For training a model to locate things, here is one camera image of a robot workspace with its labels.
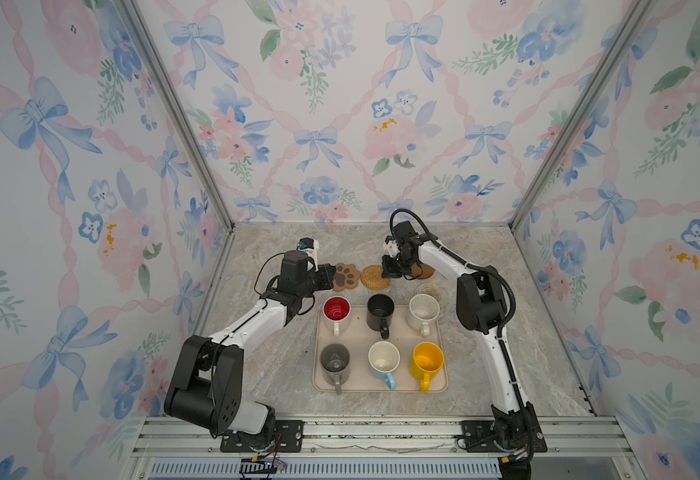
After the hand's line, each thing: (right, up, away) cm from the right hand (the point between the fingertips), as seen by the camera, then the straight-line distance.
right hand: (382, 273), depth 105 cm
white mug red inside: (-15, -12, -12) cm, 23 cm away
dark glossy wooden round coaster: (-15, +2, +2) cm, 15 cm away
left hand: (-15, +3, -18) cm, 24 cm away
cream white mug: (+12, -11, -12) cm, 20 cm away
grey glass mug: (-15, -24, -23) cm, 36 cm away
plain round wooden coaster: (+9, +2, -27) cm, 28 cm away
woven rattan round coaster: (-4, -1, -1) cm, 4 cm away
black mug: (-2, -12, -13) cm, 18 cm away
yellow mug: (+11, -24, -20) cm, 33 cm away
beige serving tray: (-8, -24, -20) cm, 32 cm away
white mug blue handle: (-1, -23, -20) cm, 31 cm away
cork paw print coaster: (-13, -1, -1) cm, 13 cm away
